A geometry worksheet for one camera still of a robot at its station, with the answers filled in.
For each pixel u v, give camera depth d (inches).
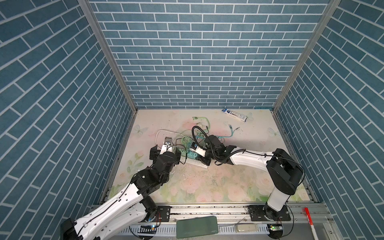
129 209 22.9
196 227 27.3
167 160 20.7
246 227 26.8
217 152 27.0
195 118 45.4
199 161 30.5
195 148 29.7
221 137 40.4
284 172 18.8
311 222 27.9
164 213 29.0
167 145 23.5
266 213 26.1
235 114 45.6
